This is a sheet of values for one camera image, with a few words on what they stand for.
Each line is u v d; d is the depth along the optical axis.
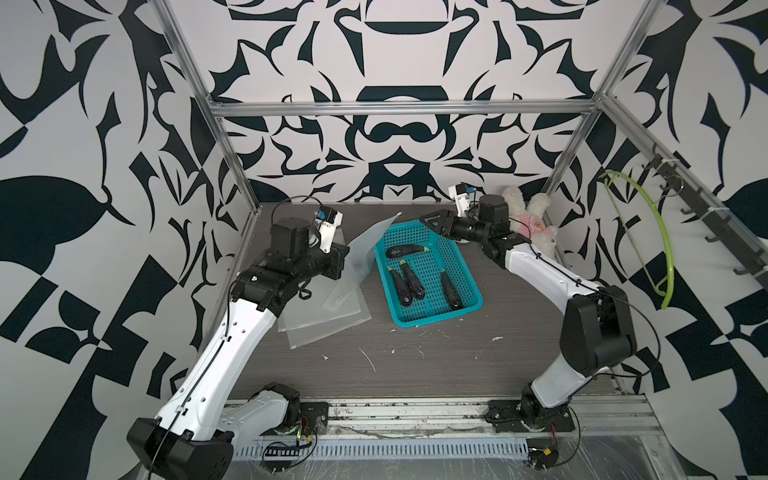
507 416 0.74
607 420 0.75
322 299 0.93
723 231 0.55
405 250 1.03
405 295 0.91
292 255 0.51
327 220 0.60
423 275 0.99
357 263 0.78
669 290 0.66
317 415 0.74
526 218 1.03
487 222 0.67
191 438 0.37
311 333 0.87
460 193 0.78
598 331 0.46
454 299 0.91
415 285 0.94
